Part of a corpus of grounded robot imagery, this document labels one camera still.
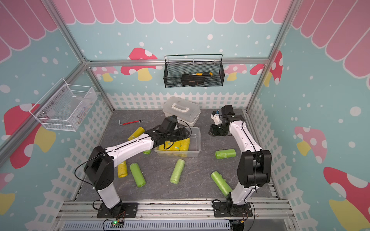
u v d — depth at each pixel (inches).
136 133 39.9
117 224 28.6
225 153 36.0
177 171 33.4
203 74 36.0
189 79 35.2
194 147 38.6
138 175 33.0
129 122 44.3
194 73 36.1
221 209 29.2
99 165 20.0
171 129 26.6
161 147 28.0
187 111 40.5
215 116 31.9
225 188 31.1
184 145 37.2
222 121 31.3
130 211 29.4
